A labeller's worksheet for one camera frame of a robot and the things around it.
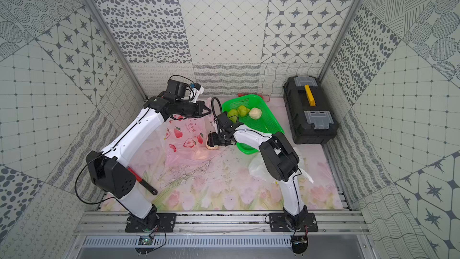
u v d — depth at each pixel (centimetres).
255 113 104
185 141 89
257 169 84
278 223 73
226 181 86
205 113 76
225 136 71
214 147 92
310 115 88
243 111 107
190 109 69
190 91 67
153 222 67
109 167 43
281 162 53
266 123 106
